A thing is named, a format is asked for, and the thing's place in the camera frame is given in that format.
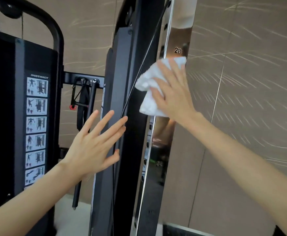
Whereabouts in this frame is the black cable machine frame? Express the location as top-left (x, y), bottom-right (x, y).
top-left (0, 0), bottom-right (173, 236)

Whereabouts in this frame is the black weight stack cover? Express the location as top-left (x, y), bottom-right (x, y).
top-left (0, 27), bottom-right (63, 236)

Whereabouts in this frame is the black pulley wheel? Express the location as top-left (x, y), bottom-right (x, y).
top-left (0, 1), bottom-right (23, 19)

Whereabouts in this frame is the white cleaning cloth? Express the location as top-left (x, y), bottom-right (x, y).
top-left (135, 57), bottom-right (187, 118)

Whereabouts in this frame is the black straight attachment bar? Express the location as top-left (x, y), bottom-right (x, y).
top-left (72, 80), bottom-right (99, 210)

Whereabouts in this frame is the person's right forearm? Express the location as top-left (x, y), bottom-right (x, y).
top-left (182, 113), bottom-right (287, 236)

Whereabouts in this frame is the chrome numbered machine column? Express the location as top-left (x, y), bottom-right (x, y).
top-left (130, 0), bottom-right (199, 236)
top-left (111, 0), bottom-right (172, 236)

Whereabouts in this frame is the strip of exercise pictogram stickers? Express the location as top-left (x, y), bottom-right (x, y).
top-left (24, 76), bottom-right (49, 191)

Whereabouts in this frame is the person's right hand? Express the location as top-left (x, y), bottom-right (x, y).
top-left (149, 59), bottom-right (201, 126)

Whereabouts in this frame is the person's left hand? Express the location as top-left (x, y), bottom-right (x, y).
top-left (59, 110), bottom-right (128, 182)

